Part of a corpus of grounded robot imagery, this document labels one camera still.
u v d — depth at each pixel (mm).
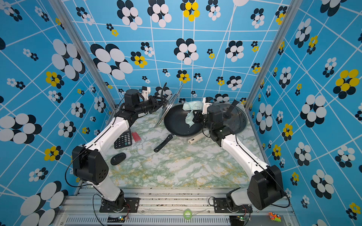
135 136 1016
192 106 754
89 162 450
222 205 729
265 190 404
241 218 706
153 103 695
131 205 732
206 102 691
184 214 707
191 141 848
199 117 693
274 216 684
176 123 996
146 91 747
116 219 720
